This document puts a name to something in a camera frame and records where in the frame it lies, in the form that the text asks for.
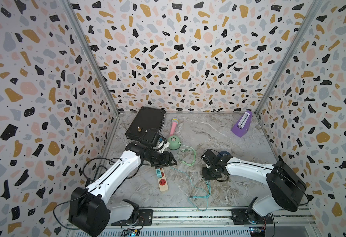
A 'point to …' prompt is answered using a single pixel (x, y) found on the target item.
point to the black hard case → (148, 122)
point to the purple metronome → (242, 125)
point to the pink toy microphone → (175, 121)
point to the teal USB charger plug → (159, 173)
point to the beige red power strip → (162, 182)
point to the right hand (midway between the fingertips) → (204, 176)
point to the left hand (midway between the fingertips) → (174, 163)
